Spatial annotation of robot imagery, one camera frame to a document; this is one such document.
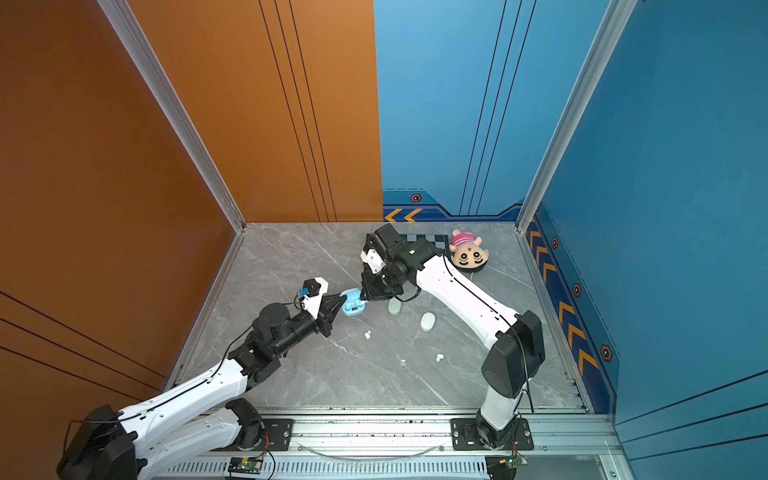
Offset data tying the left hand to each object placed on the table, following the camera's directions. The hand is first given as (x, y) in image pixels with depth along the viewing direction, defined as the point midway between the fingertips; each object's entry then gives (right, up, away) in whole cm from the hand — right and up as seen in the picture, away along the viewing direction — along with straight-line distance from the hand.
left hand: (344, 295), depth 75 cm
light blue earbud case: (+2, -2, 0) cm, 3 cm away
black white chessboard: (+30, +15, +37) cm, 50 cm away
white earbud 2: (+26, -19, +10) cm, 34 cm away
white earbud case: (+23, -11, +17) cm, 30 cm away
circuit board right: (+41, -38, -6) cm, 56 cm away
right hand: (+4, -1, 0) cm, 4 cm away
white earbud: (+4, -14, +14) cm, 20 cm away
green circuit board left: (-24, -41, -3) cm, 47 cm away
